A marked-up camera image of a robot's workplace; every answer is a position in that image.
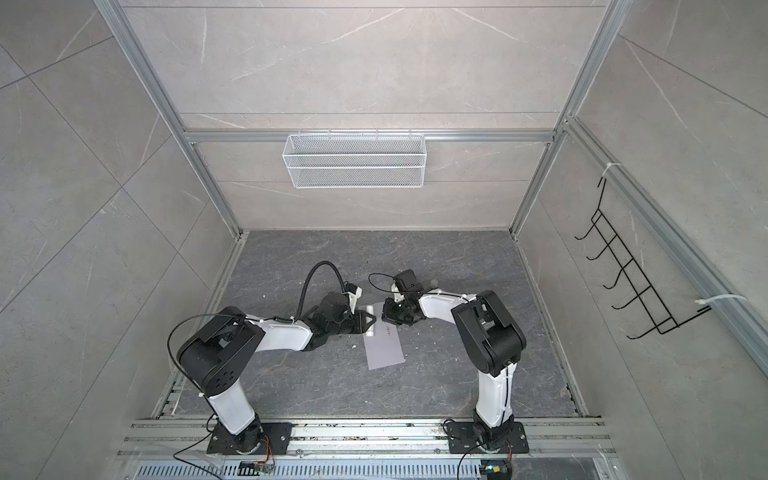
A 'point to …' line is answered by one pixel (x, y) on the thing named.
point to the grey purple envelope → (383, 347)
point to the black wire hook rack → (644, 291)
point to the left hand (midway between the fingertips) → (375, 312)
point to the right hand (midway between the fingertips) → (382, 315)
